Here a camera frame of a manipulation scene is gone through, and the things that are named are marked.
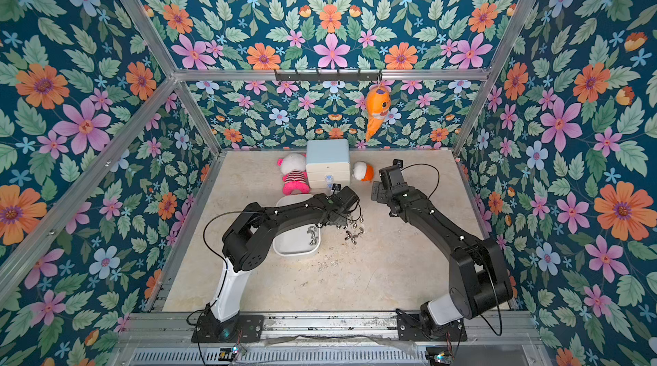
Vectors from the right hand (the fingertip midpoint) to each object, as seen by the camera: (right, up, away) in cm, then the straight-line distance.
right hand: (390, 187), depth 89 cm
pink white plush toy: (-37, +5, +13) cm, 39 cm away
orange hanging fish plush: (-4, +31, +4) cm, 31 cm away
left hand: (-18, -11, +8) cm, 22 cm away
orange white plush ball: (-9, +6, +15) cm, 19 cm away
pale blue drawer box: (-22, +9, +3) cm, 24 cm away
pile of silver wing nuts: (-29, -16, +5) cm, 33 cm away
